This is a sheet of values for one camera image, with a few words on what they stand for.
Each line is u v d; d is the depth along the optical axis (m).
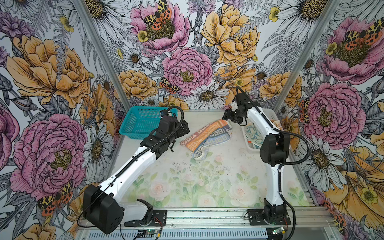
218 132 1.08
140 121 1.15
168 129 0.58
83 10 0.72
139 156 0.49
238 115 0.85
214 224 0.74
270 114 1.10
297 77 0.99
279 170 0.60
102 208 0.38
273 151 0.59
